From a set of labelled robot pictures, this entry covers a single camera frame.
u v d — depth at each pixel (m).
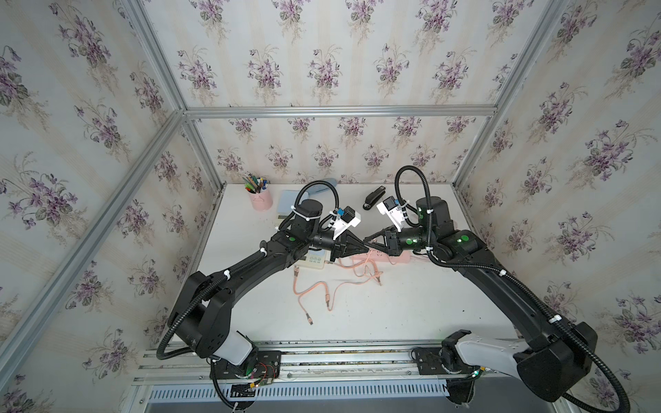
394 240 0.61
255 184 1.05
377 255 0.70
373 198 1.11
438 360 0.73
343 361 0.75
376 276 0.91
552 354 0.37
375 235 0.66
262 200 1.05
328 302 0.84
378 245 0.66
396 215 0.64
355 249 0.69
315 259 0.93
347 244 0.66
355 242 0.68
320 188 1.16
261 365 0.72
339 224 0.64
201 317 0.42
